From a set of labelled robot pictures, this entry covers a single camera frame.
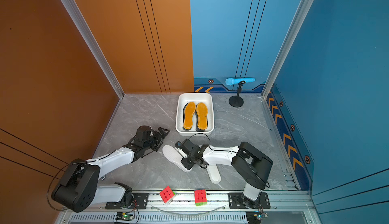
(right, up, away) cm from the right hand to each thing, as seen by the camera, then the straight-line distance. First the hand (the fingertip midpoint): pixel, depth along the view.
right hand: (185, 161), depth 87 cm
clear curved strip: (+11, -19, -15) cm, 27 cm away
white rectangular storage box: (+5, +26, +19) cm, 33 cm away
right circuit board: (+34, -20, -17) cm, 43 cm away
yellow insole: (+1, +28, +19) cm, 34 cm away
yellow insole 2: (+10, +28, +19) cm, 35 cm away
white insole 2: (+16, -5, -5) cm, 17 cm away
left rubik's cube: (-7, -10, -16) cm, 20 cm away
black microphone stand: (+36, +36, +28) cm, 58 cm away
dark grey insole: (-2, +17, +10) cm, 20 cm away
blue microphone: (+28, +48, +8) cm, 56 cm away
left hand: (-10, +16, +3) cm, 19 cm away
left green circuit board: (-28, -20, -16) cm, 38 cm away
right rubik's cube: (+9, -11, -16) cm, 22 cm away
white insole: (-6, +2, +2) cm, 7 cm away
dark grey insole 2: (+7, +17, +10) cm, 21 cm away
